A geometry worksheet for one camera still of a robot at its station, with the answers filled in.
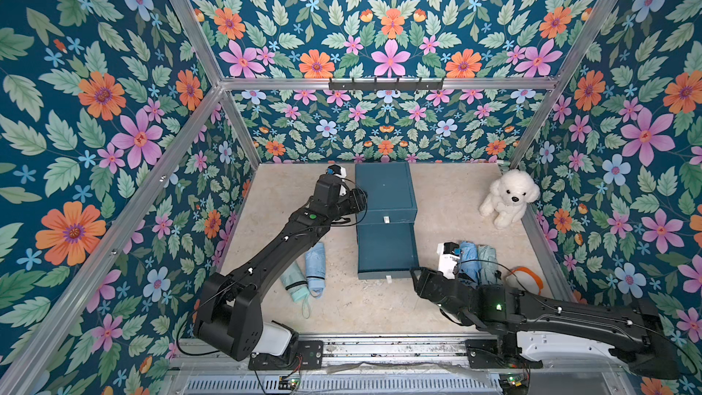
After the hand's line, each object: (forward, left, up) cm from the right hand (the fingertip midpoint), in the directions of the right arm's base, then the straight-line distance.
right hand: (410, 276), depth 72 cm
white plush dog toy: (+29, -35, -1) cm, 45 cm away
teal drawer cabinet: (+13, +6, -4) cm, 15 cm away
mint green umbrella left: (+1, +34, -13) cm, 36 cm away
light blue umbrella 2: (+9, -21, -13) cm, 26 cm away
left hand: (+23, +13, +7) cm, 27 cm away
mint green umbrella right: (+12, -27, -12) cm, 32 cm away
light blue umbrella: (+7, +29, -13) cm, 33 cm away
